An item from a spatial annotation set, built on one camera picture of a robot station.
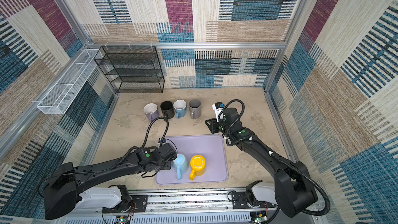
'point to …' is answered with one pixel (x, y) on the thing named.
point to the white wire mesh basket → (58, 99)
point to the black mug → (167, 108)
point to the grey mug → (195, 108)
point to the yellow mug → (198, 164)
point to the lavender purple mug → (151, 111)
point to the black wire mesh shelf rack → (132, 69)
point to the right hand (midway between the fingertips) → (207, 123)
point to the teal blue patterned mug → (180, 106)
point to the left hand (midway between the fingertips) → (169, 161)
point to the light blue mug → (180, 165)
